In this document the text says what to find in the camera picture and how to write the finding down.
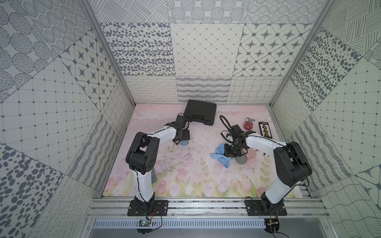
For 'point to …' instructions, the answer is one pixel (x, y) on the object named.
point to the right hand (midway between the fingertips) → (226, 157)
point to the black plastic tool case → (200, 111)
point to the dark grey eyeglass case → (154, 177)
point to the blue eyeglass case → (184, 143)
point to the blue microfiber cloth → (220, 155)
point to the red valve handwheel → (248, 126)
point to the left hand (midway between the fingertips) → (189, 137)
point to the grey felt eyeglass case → (241, 159)
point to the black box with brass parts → (265, 129)
